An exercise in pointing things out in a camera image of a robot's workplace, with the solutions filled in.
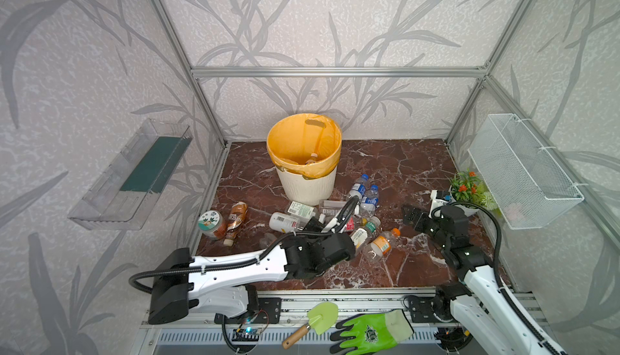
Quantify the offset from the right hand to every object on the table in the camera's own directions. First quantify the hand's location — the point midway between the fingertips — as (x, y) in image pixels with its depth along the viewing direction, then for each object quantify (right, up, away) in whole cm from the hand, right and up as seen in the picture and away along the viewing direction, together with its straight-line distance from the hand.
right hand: (412, 201), depth 82 cm
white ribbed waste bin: (-40, +3, +4) cm, 40 cm away
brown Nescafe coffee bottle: (-64, -8, +6) cm, 65 cm away
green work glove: (-17, -36, -14) cm, 42 cm away
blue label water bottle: (-13, -2, +12) cm, 18 cm away
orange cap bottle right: (-11, -14, 0) cm, 18 cm away
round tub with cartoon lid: (-71, -8, +2) cm, 72 cm away
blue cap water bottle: (-17, +3, +14) cm, 22 cm away
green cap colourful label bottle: (-17, -13, +2) cm, 21 cm away
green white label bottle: (-40, -5, +10) cm, 41 cm away
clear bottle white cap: (-36, +15, +20) cm, 43 cm away
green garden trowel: (-32, -34, -10) cm, 47 cm away
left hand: (-27, -6, -7) cm, 29 cm away
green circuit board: (-54, -39, -10) cm, 67 cm away
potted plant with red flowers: (+21, +3, +2) cm, 21 cm away
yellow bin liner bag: (-37, +21, +17) cm, 46 cm away
